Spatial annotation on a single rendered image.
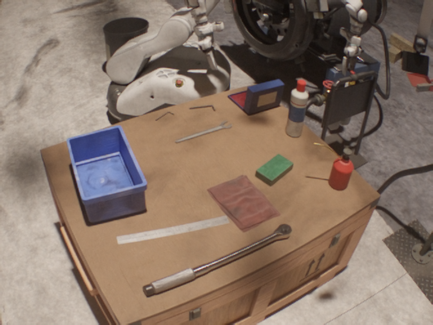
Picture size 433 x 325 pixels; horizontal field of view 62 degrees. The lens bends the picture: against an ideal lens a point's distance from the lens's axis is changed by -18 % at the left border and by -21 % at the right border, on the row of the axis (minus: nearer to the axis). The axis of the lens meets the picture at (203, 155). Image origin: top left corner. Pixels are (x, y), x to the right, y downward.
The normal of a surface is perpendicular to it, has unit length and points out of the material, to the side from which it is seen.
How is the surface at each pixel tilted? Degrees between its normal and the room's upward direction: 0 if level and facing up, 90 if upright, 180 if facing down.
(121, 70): 90
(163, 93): 90
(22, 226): 0
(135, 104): 90
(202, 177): 0
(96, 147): 90
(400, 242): 0
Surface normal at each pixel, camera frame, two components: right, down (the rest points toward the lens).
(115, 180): 0.04, -0.77
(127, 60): -0.27, 0.62
